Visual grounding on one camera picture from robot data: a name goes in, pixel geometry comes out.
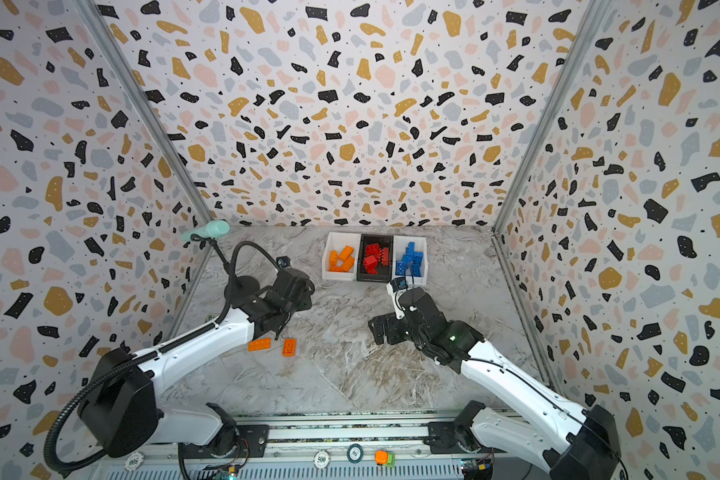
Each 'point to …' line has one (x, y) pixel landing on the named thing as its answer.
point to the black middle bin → (384, 272)
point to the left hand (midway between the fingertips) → (307, 285)
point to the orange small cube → (381, 457)
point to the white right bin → (400, 245)
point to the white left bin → (336, 242)
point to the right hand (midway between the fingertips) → (383, 314)
